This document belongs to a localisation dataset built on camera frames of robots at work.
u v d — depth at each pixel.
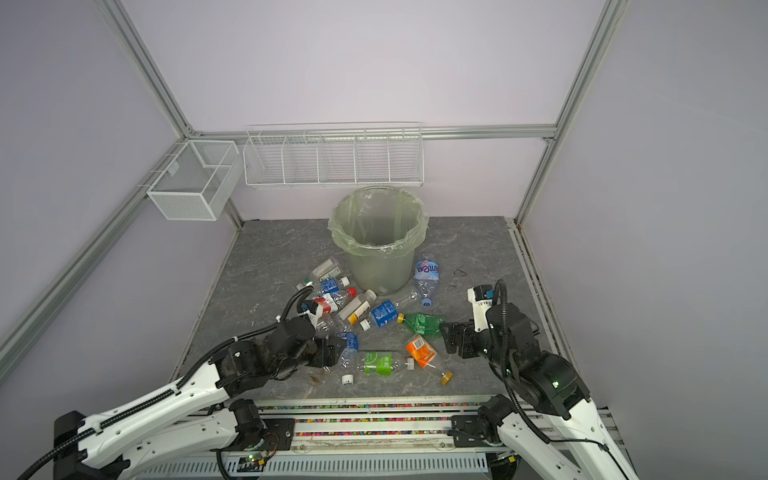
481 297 0.58
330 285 0.96
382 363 0.81
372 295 0.96
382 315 0.89
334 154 0.99
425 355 0.83
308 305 0.67
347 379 0.79
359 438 0.74
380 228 1.02
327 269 1.02
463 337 0.58
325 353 0.65
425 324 0.91
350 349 0.83
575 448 0.43
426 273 0.99
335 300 0.94
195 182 0.98
